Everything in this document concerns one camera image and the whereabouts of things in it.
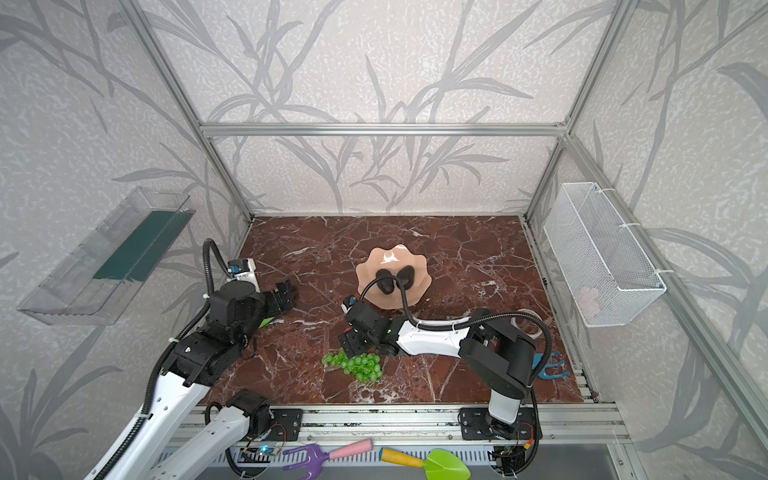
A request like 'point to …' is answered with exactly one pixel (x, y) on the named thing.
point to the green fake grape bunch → (365, 366)
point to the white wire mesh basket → (613, 279)
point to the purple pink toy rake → (316, 455)
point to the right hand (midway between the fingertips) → (352, 325)
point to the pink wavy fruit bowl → (392, 260)
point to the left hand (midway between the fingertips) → (279, 276)
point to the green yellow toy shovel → (438, 464)
